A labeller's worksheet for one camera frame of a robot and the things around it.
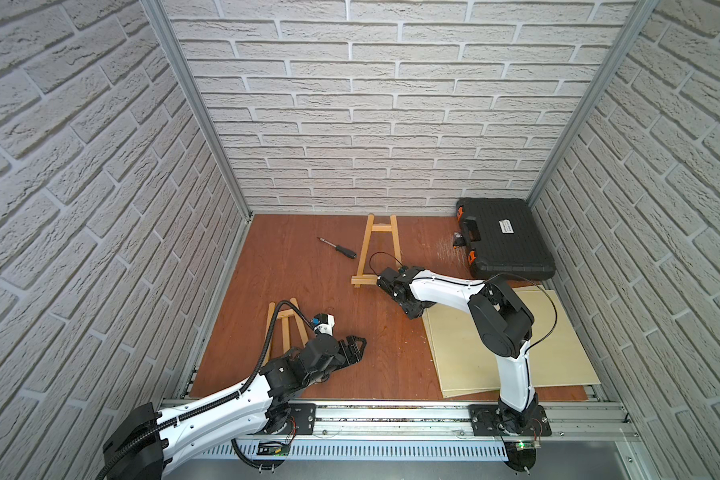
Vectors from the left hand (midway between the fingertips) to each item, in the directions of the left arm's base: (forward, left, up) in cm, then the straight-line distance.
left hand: (362, 343), depth 79 cm
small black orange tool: (+42, -37, -5) cm, 56 cm away
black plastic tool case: (+36, -50, +2) cm, 62 cm away
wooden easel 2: (+11, +24, -5) cm, 26 cm away
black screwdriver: (+39, +9, -7) cm, 41 cm away
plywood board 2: (-5, -29, -5) cm, 30 cm away
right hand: (+16, -23, -4) cm, 28 cm away
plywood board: (-5, -29, -5) cm, 29 cm away
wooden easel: (+22, +1, -2) cm, 22 cm away
